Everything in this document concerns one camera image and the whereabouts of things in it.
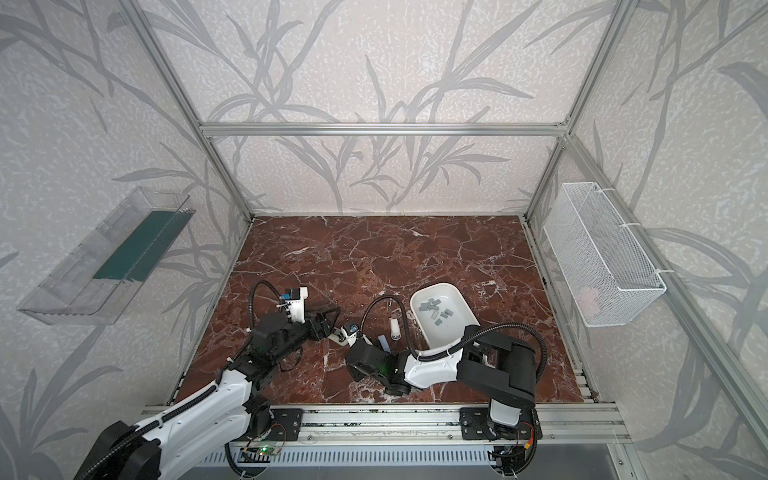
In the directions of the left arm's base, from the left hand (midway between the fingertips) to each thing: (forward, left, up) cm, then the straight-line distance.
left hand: (337, 303), depth 82 cm
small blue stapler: (-8, -13, -9) cm, 18 cm away
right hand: (-8, -3, -9) cm, 12 cm away
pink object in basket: (-3, -64, +9) cm, 65 cm away
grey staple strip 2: (+3, -32, -12) cm, 35 cm away
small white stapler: (-4, -16, -9) cm, 19 cm away
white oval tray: (-3, -29, -13) cm, 32 cm away
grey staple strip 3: (+7, -29, -12) cm, 32 cm away
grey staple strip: (+5, -25, -11) cm, 28 cm away
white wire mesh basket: (-6, -61, +24) cm, 65 cm away
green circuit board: (-33, +14, -12) cm, 38 cm away
